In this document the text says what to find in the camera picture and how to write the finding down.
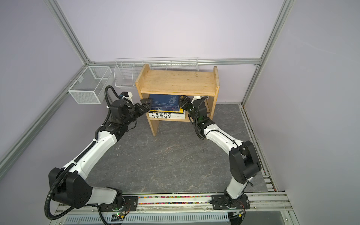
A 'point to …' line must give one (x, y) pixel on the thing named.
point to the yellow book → (180, 110)
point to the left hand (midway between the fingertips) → (148, 104)
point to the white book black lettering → (171, 116)
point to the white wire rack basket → (127, 71)
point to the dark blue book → (165, 102)
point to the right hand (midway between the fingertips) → (181, 96)
